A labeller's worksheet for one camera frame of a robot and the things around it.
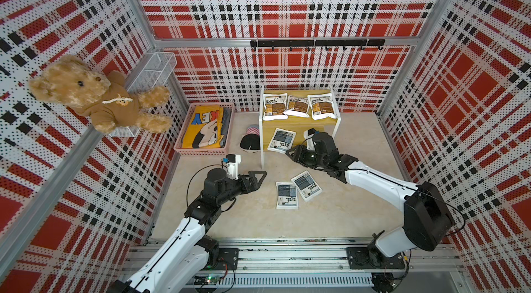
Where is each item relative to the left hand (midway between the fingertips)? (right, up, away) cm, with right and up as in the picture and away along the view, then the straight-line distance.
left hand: (262, 175), depth 77 cm
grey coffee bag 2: (+10, -11, +11) cm, 19 cm away
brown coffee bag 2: (+13, +25, -3) cm, 29 cm away
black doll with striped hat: (-7, +12, +19) cm, 23 cm away
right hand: (+11, +8, +5) cm, 14 cm away
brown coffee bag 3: (+22, +26, -2) cm, 34 cm away
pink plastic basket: (-31, +7, +21) cm, 38 cm away
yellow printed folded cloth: (-32, +18, +28) cm, 46 cm away
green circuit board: (-17, -34, -8) cm, 39 cm away
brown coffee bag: (+5, +26, -2) cm, 26 cm away
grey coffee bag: (+7, +13, +11) cm, 18 cm away
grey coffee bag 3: (+19, -8, +14) cm, 25 cm away
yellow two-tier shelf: (+13, +19, -4) cm, 23 cm away
